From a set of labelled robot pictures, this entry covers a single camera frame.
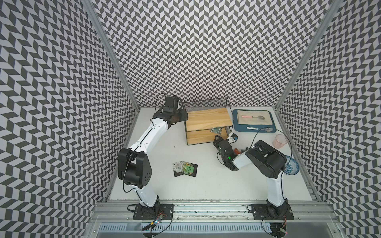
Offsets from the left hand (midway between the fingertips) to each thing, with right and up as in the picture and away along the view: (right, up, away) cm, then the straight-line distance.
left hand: (183, 115), depth 88 cm
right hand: (+20, -15, +10) cm, 27 cm away
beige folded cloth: (+52, -1, +25) cm, 58 cm away
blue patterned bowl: (+64, -31, -1) cm, 71 cm away
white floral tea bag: (-3, -31, -1) cm, 31 cm away
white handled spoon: (+58, -10, +14) cm, 60 cm away
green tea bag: (+22, -10, +14) cm, 28 cm away
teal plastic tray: (+39, -9, +18) cm, 44 cm away
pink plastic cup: (+64, -17, +11) cm, 67 cm away
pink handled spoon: (+57, -1, +25) cm, 62 cm away
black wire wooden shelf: (+14, -3, +4) cm, 15 cm away
